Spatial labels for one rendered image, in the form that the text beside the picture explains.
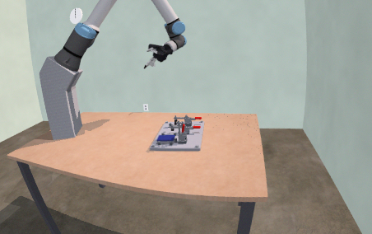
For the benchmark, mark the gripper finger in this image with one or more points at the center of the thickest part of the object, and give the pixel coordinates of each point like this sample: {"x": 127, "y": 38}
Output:
{"x": 151, "y": 62}
{"x": 155, "y": 48}

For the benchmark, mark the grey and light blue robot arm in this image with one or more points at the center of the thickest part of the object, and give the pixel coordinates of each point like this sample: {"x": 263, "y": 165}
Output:
{"x": 80, "y": 38}

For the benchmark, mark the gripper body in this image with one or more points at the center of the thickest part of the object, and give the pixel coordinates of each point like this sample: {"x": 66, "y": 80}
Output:
{"x": 160, "y": 56}

